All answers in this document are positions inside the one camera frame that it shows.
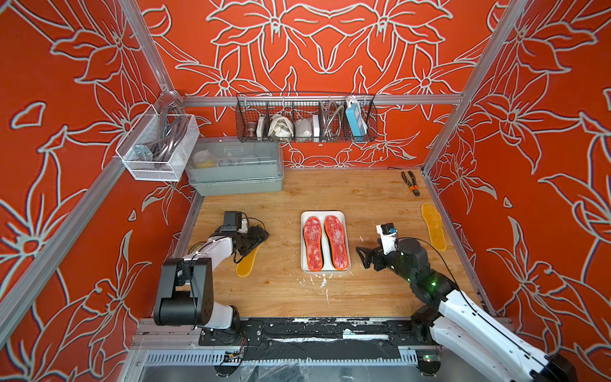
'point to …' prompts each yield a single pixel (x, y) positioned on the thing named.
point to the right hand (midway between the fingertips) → (363, 244)
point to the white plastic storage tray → (328, 262)
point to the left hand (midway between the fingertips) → (263, 237)
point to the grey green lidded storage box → (226, 165)
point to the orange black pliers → (413, 185)
